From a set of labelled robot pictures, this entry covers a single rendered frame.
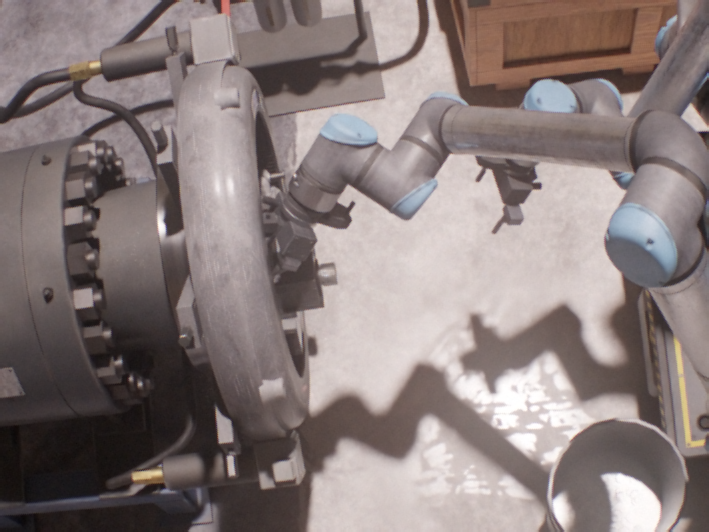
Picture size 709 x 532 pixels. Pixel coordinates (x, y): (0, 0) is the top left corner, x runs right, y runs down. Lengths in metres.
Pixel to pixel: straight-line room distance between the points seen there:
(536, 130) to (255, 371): 0.64
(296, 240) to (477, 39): 1.04
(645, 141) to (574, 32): 1.36
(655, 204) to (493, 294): 1.36
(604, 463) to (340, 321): 0.77
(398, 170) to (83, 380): 0.71
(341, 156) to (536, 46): 1.14
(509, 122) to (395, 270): 1.10
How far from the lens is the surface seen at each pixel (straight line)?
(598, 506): 2.62
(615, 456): 2.65
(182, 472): 2.34
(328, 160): 1.98
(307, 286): 2.13
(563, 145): 1.79
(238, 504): 2.79
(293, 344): 2.17
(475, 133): 1.93
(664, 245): 1.55
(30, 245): 2.12
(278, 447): 2.29
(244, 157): 2.00
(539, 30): 2.95
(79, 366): 2.16
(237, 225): 1.95
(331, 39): 3.25
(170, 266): 2.11
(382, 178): 1.97
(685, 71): 1.94
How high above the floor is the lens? 2.69
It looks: 67 degrees down
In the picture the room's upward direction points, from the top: 15 degrees counter-clockwise
